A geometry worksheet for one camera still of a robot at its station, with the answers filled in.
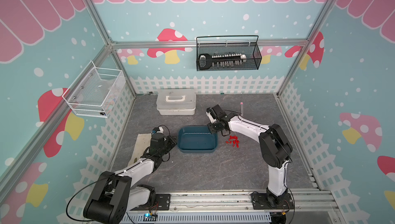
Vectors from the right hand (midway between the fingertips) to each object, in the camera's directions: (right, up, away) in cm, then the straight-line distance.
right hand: (212, 127), depth 96 cm
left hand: (-20, -6, -6) cm, 22 cm away
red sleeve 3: (+12, -9, 0) cm, 15 cm away
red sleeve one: (+15, -9, -1) cm, 17 cm away
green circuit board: (-31, -40, -23) cm, 56 cm away
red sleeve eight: (+9, -9, -1) cm, 13 cm away
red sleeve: (+13, -7, +1) cm, 15 cm away
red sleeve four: (+16, -11, -2) cm, 19 cm away
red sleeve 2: (+15, -7, +1) cm, 16 cm away
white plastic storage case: (-25, +16, +4) cm, 30 cm away
